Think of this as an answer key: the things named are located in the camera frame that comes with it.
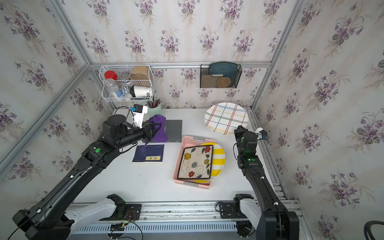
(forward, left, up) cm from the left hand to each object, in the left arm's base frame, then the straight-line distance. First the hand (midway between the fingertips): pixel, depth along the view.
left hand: (164, 127), depth 63 cm
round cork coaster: (+43, -33, -7) cm, 55 cm away
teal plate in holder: (+54, -38, -4) cm, 66 cm away
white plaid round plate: (+18, -31, -14) cm, 38 cm away
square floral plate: (-2, -14, -31) cm, 34 cm away
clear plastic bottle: (+34, +37, -8) cm, 51 cm away
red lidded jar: (+44, +39, -3) cm, 59 cm away
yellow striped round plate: (-4, -27, -29) cm, 40 cm away
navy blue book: (+5, +14, -35) cm, 38 cm away
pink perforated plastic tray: (+13, -10, -32) cm, 35 cm away
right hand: (+10, -38, -11) cm, 41 cm away
